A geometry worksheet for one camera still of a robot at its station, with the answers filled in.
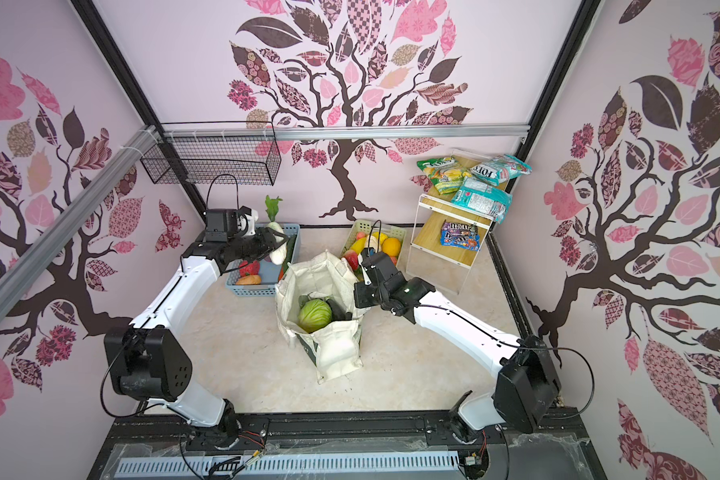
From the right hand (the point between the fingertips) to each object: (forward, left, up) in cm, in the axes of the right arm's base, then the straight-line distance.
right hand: (357, 286), depth 80 cm
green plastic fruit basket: (+31, -7, -14) cm, 35 cm away
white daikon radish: (+22, +26, +10) cm, 35 cm away
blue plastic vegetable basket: (+17, +32, -17) cm, 40 cm away
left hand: (+12, +21, +5) cm, 25 cm away
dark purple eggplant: (-2, +6, -12) cm, 14 cm away
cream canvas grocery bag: (-16, +5, -4) cm, 17 cm away
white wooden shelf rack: (+13, -27, +13) cm, 33 cm away
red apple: (+7, +1, +4) cm, 8 cm away
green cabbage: (-5, +12, -8) cm, 15 cm away
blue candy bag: (+20, -33, -2) cm, 39 cm away
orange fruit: (+26, -12, -13) cm, 31 cm away
